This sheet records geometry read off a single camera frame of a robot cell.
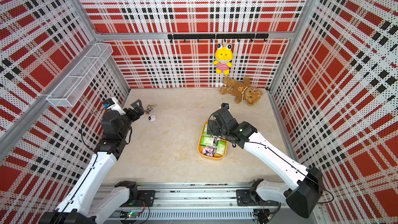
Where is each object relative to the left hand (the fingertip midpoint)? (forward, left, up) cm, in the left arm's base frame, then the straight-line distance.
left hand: (137, 104), depth 77 cm
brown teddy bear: (+29, -60, -21) cm, 70 cm away
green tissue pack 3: (-1, -34, -23) cm, 41 cm away
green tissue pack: (-10, -35, -22) cm, 43 cm away
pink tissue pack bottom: (-15, -36, -25) cm, 46 cm away
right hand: (-8, -42, -7) cm, 43 cm away
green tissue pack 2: (-12, -43, -23) cm, 50 cm away
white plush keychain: (+9, +2, -25) cm, 27 cm away
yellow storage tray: (-15, -31, -23) cm, 41 cm away
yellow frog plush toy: (+33, -45, +6) cm, 56 cm away
